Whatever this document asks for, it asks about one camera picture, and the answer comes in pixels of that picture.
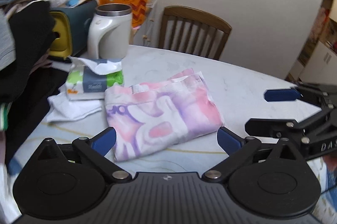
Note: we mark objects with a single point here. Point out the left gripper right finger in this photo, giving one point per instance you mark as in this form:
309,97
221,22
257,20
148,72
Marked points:
240,152

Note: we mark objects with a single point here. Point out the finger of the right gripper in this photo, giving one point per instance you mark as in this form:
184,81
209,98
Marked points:
282,95
274,128

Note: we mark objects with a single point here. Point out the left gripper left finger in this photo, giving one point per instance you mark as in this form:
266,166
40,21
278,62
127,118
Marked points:
92,152

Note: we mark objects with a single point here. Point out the pink purple tie-dye shirt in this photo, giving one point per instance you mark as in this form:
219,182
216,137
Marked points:
150,117

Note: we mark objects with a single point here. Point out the pile of dark clothes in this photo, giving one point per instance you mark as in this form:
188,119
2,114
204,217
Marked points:
27,79

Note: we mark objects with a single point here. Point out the blue patterned table mat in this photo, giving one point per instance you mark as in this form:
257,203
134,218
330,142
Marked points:
278,186

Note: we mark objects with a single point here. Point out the white folded cloth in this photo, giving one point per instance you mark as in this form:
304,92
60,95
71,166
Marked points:
64,109

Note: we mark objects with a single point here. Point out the tissue pack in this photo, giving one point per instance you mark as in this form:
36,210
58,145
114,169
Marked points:
88,79

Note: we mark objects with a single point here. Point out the wooden slatted chair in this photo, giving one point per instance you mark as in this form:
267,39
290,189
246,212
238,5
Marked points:
188,30

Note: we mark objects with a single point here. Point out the grey drawer sideboard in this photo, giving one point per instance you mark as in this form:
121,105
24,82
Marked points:
142,35

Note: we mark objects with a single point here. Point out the teal yellow box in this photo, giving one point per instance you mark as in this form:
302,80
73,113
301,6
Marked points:
71,29

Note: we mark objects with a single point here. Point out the white cabinet with black handles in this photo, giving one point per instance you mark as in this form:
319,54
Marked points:
320,68

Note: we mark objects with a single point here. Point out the white mug with handle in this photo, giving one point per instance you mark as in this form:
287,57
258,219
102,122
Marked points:
110,32

